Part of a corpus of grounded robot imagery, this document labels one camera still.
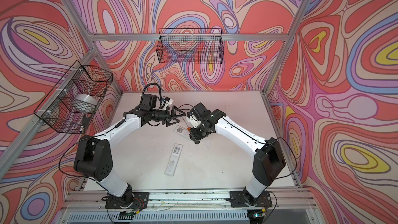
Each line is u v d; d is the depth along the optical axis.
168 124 0.82
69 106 0.74
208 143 0.93
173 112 0.75
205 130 0.68
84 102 0.70
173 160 0.85
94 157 0.45
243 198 0.66
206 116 0.59
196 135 0.70
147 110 0.69
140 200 0.73
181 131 0.96
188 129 0.80
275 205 0.67
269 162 0.43
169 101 0.82
